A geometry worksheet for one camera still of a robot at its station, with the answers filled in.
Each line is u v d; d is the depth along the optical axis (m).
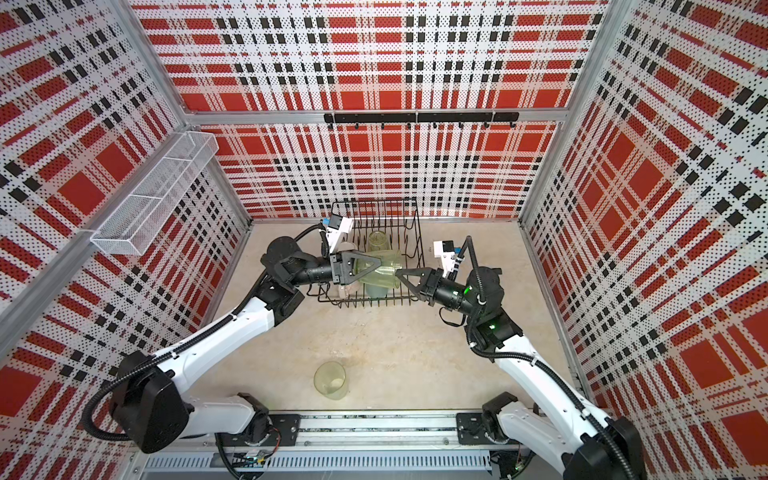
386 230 0.93
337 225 0.61
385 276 0.59
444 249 0.65
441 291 0.60
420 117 0.88
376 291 0.96
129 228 0.69
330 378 0.77
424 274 0.63
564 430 0.42
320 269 0.60
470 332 0.55
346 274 0.56
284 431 0.74
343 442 0.73
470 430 0.72
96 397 0.39
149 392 0.40
